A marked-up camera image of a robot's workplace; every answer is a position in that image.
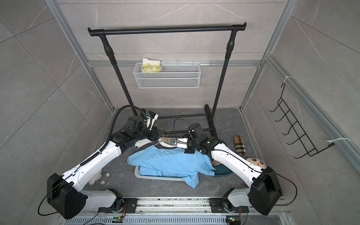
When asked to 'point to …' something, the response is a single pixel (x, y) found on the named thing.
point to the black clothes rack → (210, 118)
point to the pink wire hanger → (162, 139)
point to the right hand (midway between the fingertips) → (182, 140)
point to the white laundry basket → (138, 175)
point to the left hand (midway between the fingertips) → (161, 127)
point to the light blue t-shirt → (171, 162)
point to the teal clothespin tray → (221, 169)
